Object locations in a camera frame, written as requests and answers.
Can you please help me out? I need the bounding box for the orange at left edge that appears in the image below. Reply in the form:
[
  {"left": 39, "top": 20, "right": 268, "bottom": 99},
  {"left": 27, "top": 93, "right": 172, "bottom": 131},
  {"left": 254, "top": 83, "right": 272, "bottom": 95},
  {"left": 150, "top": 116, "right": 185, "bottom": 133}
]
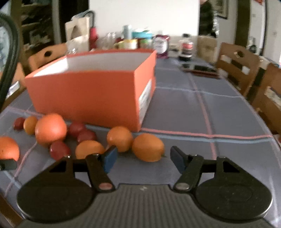
[{"left": 0, "top": 136, "right": 19, "bottom": 161}]

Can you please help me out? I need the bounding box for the orange cardboard box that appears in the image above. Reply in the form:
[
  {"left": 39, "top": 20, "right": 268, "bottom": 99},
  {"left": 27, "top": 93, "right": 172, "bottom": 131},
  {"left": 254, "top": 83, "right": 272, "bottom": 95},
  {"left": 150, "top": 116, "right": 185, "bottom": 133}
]
[{"left": 25, "top": 49, "right": 156, "bottom": 132}]

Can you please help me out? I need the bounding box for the red cherry tomato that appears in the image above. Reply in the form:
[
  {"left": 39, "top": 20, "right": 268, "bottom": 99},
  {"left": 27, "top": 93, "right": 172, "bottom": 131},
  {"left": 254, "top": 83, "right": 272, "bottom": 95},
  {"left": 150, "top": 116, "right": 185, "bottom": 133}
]
[
  {"left": 67, "top": 122, "right": 86, "bottom": 139},
  {"left": 13, "top": 117, "right": 25, "bottom": 131},
  {"left": 77, "top": 129, "right": 97, "bottom": 143},
  {"left": 49, "top": 141, "right": 71, "bottom": 160}
]

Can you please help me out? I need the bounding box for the near left wooden chair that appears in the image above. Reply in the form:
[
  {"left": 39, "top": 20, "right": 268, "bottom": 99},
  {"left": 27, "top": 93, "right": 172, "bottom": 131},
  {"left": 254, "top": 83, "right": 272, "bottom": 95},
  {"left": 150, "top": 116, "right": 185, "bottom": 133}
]
[{"left": 1, "top": 62, "right": 26, "bottom": 111}]

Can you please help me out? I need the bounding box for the far left wooden chair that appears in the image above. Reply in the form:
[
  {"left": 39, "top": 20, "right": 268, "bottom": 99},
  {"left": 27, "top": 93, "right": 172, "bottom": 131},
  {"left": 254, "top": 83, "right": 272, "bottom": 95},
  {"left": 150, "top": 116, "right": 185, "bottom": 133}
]
[{"left": 28, "top": 43, "right": 67, "bottom": 72}]

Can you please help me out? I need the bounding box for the white jar yellow lid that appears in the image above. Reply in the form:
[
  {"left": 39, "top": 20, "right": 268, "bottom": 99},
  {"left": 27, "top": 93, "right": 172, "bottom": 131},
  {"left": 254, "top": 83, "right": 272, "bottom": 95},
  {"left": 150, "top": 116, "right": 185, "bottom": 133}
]
[{"left": 128, "top": 39, "right": 138, "bottom": 50}]

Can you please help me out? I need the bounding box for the big orange tomato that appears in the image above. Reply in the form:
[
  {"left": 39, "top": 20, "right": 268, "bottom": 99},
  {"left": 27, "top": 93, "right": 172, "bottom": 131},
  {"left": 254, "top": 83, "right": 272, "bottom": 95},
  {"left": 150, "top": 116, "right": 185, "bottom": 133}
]
[{"left": 35, "top": 113, "right": 67, "bottom": 146}]

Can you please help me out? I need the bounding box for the red cherry tomato far left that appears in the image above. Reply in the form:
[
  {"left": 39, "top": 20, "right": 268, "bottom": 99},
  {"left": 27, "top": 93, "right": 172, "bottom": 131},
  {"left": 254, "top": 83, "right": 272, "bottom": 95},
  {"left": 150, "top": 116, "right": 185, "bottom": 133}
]
[{"left": 13, "top": 117, "right": 25, "bottom": 131}]

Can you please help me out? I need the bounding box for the near right wooden chair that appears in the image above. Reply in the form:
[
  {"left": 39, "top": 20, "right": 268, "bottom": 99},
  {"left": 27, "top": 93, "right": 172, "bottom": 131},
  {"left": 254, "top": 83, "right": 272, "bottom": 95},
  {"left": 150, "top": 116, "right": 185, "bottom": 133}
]
[{"left": 216, "top": 42, "right": 260, "bottom": 97}]

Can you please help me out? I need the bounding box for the blue plaid tablecloth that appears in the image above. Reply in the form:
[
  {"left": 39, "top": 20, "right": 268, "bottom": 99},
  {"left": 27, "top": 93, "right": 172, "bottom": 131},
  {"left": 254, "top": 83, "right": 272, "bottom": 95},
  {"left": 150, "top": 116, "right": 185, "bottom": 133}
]
[{"left": 1, "top": 58, "right": 280, "bottom": 227}]

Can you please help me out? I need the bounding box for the small orange far left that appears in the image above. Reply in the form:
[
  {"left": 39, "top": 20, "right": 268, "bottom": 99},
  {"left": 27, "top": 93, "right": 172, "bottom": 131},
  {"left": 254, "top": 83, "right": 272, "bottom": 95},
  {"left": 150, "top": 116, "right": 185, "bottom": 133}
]
[{"left": 23, "top": 116, "right": 38, "bottom": 135}]

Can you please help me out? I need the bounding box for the green mug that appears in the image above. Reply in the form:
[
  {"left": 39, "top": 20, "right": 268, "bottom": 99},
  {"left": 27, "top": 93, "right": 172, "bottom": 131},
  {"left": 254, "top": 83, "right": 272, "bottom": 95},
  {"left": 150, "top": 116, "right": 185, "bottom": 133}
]
[{"left": 113, "top": 39, "right": 131, "bottom": 50}]

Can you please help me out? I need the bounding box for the red cherry tomato front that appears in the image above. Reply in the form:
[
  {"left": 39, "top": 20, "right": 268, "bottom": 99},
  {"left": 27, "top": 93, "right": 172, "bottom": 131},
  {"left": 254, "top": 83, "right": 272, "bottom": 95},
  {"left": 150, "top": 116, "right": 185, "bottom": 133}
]
[{"left": 49, "top": 141, "right": 71, "bottom": 160}]

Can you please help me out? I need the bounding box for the orange centre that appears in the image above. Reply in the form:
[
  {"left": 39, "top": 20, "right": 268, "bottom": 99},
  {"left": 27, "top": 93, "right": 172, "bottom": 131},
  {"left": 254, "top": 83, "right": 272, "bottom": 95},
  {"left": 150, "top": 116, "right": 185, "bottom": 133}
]
[{"left": 107, "top": 126, "right": 133, "bottom": 152}]

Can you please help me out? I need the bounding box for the white paper bag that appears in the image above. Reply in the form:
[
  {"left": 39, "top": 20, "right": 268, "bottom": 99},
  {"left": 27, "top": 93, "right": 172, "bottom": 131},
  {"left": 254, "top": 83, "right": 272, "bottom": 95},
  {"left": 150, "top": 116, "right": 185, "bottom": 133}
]
[{"left": 65, "top": 17, "right": 90, "bottom": 53}]

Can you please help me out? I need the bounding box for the orange near left finger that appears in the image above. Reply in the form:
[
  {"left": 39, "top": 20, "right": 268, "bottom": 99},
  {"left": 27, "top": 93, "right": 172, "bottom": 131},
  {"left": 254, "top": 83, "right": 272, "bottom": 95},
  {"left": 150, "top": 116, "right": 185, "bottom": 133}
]
[{"left": 75, "top": 140, "right": 105, "bottom": 159}]

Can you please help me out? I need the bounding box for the light blue thermos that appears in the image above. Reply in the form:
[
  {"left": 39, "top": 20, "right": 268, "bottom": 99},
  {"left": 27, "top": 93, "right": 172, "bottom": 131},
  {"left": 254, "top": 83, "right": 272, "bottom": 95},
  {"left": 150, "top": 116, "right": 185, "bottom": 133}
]
[{"left": 123, "top": 25, "right": 131, "bottom": 39}]

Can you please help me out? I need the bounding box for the clear glass jar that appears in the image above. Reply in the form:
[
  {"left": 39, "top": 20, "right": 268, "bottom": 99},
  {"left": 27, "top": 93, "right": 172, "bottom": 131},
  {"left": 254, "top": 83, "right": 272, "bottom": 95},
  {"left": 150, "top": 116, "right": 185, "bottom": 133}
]
[{"left": 66, "top": 39, "right": 78, "bottom": 55}]

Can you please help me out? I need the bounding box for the smartphone in brown case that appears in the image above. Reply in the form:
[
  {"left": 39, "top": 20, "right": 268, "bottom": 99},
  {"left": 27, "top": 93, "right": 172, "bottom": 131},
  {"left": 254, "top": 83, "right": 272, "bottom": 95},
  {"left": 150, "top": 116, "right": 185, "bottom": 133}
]
[{"left": 180, "top": 63, "right": 220, "bottom": 79}]

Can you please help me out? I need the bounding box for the dark hanging coat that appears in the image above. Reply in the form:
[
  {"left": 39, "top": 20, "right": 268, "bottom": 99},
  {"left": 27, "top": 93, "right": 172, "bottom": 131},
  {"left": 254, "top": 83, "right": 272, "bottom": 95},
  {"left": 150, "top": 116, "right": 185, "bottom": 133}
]
[{"left": 199, "top": 1, "right": 220, "bottom": 38}]

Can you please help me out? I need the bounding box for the dark wooden shelf cabinet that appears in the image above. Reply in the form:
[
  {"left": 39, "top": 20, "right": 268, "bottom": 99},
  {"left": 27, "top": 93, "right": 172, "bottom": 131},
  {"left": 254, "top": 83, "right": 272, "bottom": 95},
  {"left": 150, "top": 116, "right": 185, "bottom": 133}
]
[{"left": 11, "top": 1, "right": 61, "bottom": 50}]

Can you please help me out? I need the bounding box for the cardboard carton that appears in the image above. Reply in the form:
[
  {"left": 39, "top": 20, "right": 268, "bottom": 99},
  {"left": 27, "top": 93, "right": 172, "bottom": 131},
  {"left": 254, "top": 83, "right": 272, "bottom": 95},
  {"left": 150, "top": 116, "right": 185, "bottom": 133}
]
[{"left": 197, "top": 36, "right": 217, "bottom": 64}]

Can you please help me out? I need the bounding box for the orange right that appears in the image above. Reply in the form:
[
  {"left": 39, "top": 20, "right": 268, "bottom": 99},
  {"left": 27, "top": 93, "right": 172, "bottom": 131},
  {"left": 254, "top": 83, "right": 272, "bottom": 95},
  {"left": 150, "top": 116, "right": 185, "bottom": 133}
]
[{"left": 131, "top": 133, "right": 165, "bottom": 162}]

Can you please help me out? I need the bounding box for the red cherry tomato back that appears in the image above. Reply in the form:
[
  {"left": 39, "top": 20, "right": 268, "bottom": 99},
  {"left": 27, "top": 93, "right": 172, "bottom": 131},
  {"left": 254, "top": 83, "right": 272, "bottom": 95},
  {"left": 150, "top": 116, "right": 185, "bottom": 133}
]
[{"left": 67, "top": 122, "right": 86, "bottom": 139}]

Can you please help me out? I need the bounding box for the teal lidded container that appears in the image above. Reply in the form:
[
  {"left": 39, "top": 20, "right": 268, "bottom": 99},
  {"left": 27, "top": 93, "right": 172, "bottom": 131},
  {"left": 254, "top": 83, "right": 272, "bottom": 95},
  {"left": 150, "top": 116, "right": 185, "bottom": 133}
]
[{"left": 132, "top": 30, "right": 154, "bottom": 39}]

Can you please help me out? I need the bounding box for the black cable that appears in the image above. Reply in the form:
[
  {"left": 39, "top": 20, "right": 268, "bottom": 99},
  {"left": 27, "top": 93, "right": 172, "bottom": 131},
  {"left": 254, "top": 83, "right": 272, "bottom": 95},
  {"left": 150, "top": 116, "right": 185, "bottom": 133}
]
[{"left": 0, "top": 12, "right": 22, "bottom": 110}]

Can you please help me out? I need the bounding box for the red cherry tomato middle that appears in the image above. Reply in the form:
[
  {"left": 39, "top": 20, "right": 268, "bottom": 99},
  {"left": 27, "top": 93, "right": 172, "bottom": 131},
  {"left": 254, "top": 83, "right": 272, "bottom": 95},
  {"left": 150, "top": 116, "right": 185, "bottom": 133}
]
[{"left": 77, "top": 129, "right": 97, "bottom": 143}]

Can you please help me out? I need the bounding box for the wooden chair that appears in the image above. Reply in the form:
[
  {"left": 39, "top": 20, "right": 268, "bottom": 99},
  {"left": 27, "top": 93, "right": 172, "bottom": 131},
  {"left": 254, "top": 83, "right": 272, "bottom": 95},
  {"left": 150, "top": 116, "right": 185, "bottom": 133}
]
[
  {"left": 1, "top": 62, "right": 26, "bottom": 111},
  {"left": 216, "top": 42, "right": 260, "bottom": 97},
  {"left": 28, "top": 43, "right": 67, "bottom": 72},
  {"left": 252, "top": 63, "right": 280, "bottom": 134}
]

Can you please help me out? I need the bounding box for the dark glass bottle red label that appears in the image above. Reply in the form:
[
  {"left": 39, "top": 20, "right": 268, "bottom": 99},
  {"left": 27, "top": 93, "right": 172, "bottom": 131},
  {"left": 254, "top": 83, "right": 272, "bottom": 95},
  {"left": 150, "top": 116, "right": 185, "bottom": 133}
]
[{"left": 178, "top": 33, "right": 193, "bottom": 62}]

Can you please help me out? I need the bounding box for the small framed picture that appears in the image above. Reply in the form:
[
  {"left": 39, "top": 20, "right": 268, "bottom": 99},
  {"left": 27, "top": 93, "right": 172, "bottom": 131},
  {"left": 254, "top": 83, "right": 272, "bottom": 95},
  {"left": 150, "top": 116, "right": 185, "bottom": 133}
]
[{"left": 213, "top": 0, "right": 229, "bottom": 19}]

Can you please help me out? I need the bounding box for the far right wooden chair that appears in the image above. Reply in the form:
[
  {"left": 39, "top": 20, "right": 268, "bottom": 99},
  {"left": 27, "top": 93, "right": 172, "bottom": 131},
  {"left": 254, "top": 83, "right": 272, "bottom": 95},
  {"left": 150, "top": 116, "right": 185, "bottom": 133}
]
[{"left": 252, "top": 63, "right": 280, "bottom": 134}]

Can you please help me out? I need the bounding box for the red folded umbrella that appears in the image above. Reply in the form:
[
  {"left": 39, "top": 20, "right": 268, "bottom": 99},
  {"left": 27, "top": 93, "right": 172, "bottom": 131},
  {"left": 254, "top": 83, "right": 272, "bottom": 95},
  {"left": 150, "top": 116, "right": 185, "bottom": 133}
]
[{"left": 85, "top": 10, "right": 98, "bottom": 50}]

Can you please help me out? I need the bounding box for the purple Centrum vitamin bottle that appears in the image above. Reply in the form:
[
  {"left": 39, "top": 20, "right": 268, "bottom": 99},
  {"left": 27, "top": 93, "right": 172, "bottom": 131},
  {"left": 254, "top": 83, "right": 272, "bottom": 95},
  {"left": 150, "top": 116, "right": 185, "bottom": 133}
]
[{"left": 152, "top": 34, "right": 169, "bottom": 59}]

